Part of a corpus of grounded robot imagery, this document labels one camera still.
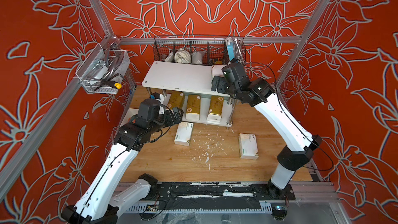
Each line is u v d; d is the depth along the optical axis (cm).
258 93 44
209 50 98
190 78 77
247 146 84
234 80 50
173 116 60
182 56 88
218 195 73
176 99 94
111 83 64
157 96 60
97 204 37
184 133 89
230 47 83
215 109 90
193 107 91
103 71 70
